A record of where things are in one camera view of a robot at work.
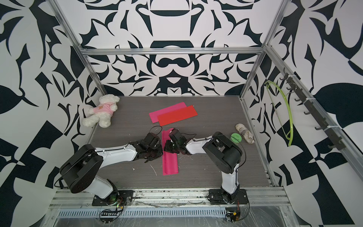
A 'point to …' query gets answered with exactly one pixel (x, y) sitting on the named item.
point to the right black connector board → (235, 216)
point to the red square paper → (177, 115)
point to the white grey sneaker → (245, 133)
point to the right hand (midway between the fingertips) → (162, 146)
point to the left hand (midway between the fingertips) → (164, 151)
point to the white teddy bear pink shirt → (103, 113)
